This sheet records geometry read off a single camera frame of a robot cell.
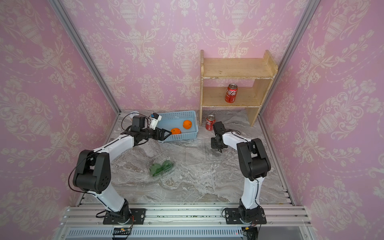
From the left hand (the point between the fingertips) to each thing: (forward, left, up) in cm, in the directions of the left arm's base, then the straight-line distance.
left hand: (166, 132), depth 91 cm
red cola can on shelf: (+17, -39, +16) cm, 46 cm away
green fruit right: (-18, -2, -8) cm, 19 cm away
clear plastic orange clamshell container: (-10, -22, -12) cm, 27 cm away
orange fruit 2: (+6, -5, -7) cm, 10 cm away
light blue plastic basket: (+19, +2, -12) cm, 23 cm away
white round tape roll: (0, +15, +16) cm, 21 cm away
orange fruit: (+13, -12, -8) cm, 20 cm away
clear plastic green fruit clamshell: (-20, +3, -9) cm, 22 cm away
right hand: (-1, -33, -12) cm, 35 cm away
